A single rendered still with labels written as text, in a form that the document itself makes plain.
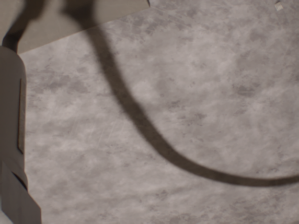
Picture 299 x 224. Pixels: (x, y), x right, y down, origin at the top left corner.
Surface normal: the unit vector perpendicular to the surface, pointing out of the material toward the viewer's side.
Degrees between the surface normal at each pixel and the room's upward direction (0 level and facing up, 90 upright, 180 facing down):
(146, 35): 0
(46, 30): 0
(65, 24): 0
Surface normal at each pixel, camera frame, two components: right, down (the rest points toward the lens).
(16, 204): 0.94, -0.30
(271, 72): 0.11, 0.71
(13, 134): 0.81, -0.47
